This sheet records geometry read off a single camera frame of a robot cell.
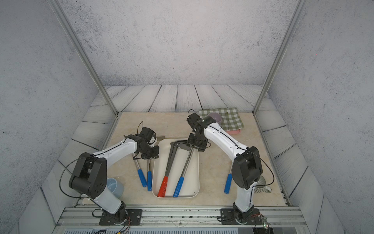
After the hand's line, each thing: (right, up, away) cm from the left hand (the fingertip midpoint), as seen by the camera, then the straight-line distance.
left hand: (161, 156), depth 90 cm
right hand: (+18, +6, -8) cm, 21 cm away
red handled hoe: (+7, +3, +6) cm, 10 cm away
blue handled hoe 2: (+39, -14, -8) cm, 42 cm away
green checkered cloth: (+50, +24, +26) cm, 61 cm away
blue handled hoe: (+13, -12, -9) cm, 20 cm away
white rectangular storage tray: (+10, -9, -3) cm, 13 cm away
